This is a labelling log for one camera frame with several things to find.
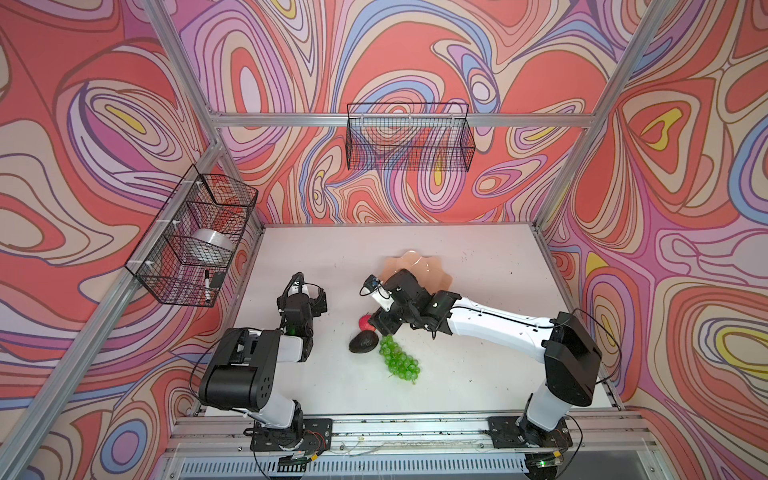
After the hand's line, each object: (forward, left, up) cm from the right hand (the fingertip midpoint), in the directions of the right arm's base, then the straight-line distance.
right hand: (382, 317), depth 82 cm
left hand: (+13, +24, -4) cm, 28 cm away
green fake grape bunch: (-11, -4, -6) cm, 13 cm away
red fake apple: (+2, +6, -7) cm, 9 cm away
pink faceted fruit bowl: (+23, -16, -10) cm, 29 cm away
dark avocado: (-4, +5, -6) cm, 9 cm away
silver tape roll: (+12, +42, +21) cm, 48 cm away
